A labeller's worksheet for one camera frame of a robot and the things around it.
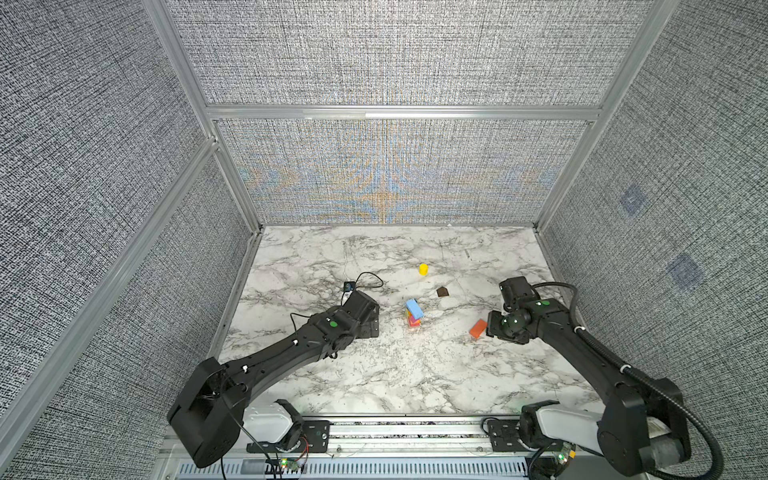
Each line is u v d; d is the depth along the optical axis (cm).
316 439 73
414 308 87
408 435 75
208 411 40
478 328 92
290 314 56
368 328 75
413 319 88
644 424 40
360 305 63
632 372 43
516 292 67
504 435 74
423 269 106
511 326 67
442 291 101
